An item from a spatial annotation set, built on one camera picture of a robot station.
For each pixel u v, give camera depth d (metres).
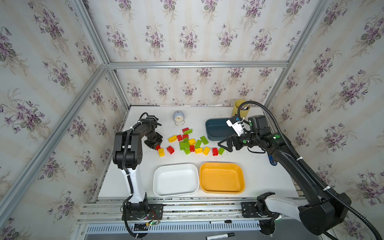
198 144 0.98
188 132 1.03
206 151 0.94
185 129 1.05
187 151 0.95
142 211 0.65
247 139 0.61
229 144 0.62
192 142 0.98
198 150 0.93
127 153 0.48
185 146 0.97
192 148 0.96
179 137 1.01
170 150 0.93
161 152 0.93
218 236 0.66
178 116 1.04
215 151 0.91
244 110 1.03
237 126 0.65
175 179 0.85
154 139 0.86
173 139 0.99
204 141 1.01
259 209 0.67
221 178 0.84
